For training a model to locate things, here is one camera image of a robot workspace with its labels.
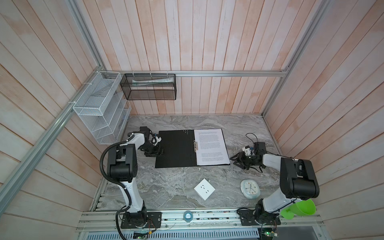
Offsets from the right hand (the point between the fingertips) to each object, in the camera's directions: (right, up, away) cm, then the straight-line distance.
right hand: (232, 159), depth 94 cm
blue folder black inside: (-26, +7, +7) cm, 28 cm away
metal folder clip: (-23, +8, +7) cm, 26 cm away
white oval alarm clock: (+6, -14, -12) cm, 19 cm away
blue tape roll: (-28, -25, -19) cm, 42 cm away
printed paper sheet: (-12, +5, +8) cm, 15 cm away
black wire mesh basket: (-56, +50, +9) cm, 76 cm away
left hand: (-47, +2, +1) cm, 47 cm away
